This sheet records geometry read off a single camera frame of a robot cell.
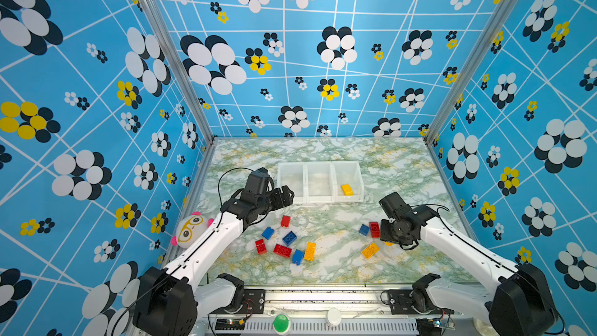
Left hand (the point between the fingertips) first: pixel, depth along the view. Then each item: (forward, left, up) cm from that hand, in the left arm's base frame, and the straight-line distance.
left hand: (287, 195), depth 82 cm
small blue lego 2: (-7, -29, -13) cm, 33 cm away
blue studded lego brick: (-11, -1, -13) cm, 17 cm away
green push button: (-37, 0, -5) cm, 37 cm away
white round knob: (-35, -15, -8) cm, 39 cm away
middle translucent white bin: (+14, -13, -14) cm, 24 cm away
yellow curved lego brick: (+11, -25, -13) cm, 30 cm away
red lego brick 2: (-7, -34, -14) cm, 37 cm away
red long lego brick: (-15, +2, -13) cm, 20 cm away
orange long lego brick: (-14, -30, -14) cm, 37 cm away
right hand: (-10, -36, -10) cm, 39 cm away
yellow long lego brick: (-15, -9, -13) cm, 22 cm away
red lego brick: (-14, +9, -13) cm, 21 cm away
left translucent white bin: (+19, -1, -14) cm, 23 cm away
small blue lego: (-8, +8, -14) cm, 18 cm away
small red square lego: (-3, +1, -14) cm, 15 cm away
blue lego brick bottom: (-17, -4, -13) cm, 22 cm away
